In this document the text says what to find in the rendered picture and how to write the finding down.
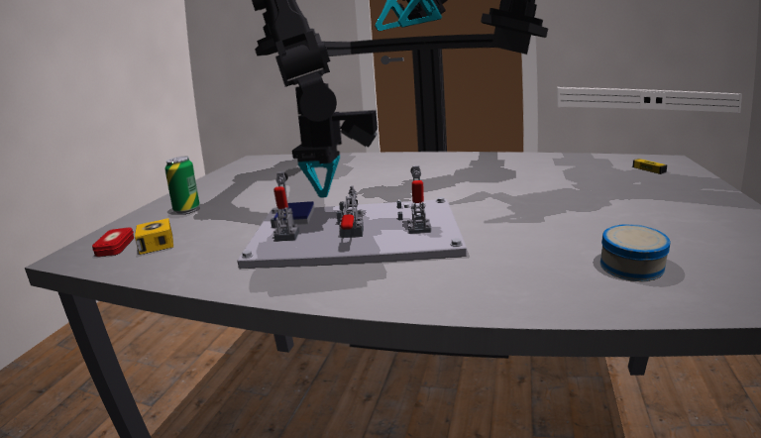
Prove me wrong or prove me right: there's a blue and beige round tin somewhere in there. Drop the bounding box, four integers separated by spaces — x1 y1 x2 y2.
600 225 670 281

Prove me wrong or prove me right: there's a red mint tin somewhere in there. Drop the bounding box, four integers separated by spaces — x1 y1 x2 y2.
92 228 134 257

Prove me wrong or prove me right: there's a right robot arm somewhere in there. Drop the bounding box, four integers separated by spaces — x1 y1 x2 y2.
252 0 378 148

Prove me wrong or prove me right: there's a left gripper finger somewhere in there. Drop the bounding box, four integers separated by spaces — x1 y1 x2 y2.
398 0 442 28
376 0 403 31

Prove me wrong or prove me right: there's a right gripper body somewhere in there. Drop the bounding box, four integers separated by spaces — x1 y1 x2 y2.
292 115 342 164

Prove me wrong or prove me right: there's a green drink can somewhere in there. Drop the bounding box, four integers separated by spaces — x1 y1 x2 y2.
165 156 200 214

